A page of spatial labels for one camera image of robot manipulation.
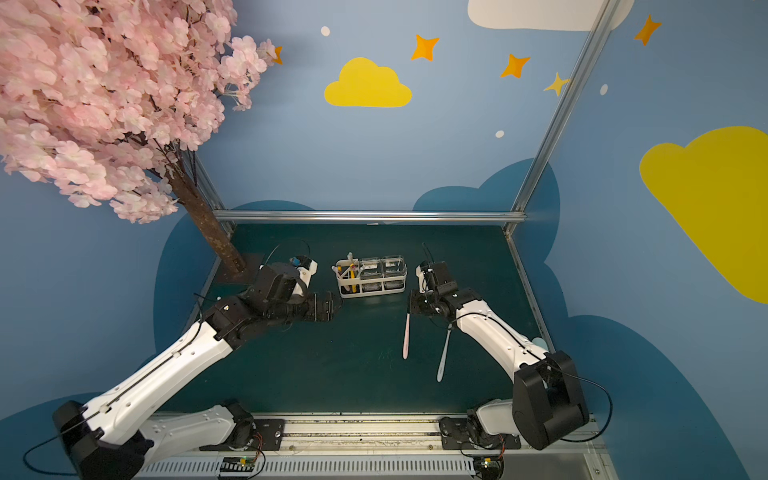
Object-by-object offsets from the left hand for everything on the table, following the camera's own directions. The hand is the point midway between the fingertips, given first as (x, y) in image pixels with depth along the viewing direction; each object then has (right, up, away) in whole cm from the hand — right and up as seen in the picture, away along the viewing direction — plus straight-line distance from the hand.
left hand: (331, 297), depth 74 cm
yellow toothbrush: (+3, -1, +26) cm, 26 cm away
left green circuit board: (-23, -42, -1) cm, 48 cm away
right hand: (+22, -2, +13) cm, 26 cm away
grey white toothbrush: (+3, +10, +16) cm, 19 cm away
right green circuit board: (+39, -42, 0) cm, 58 cm away
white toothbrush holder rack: (+8, +3, +27) cm, 28 cm away
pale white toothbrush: (+29, -23, +12) cm, 39 cm away
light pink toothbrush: (+20, -14, +12) cm, 27 cm away
